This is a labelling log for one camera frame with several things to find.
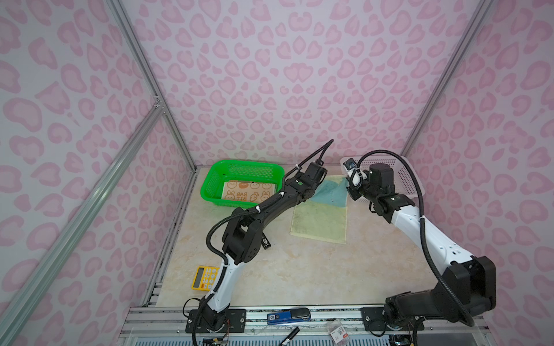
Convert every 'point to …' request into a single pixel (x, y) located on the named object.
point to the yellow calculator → (205, 277)
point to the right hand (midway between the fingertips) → (350, 172)
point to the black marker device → (265, 242)
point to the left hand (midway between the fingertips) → (308, 176)
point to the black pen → (288, 339)
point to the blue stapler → (294, 315)
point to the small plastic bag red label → (337, 333)
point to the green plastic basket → (221, 171)
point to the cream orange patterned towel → (249, 191)
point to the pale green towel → (324, 215)
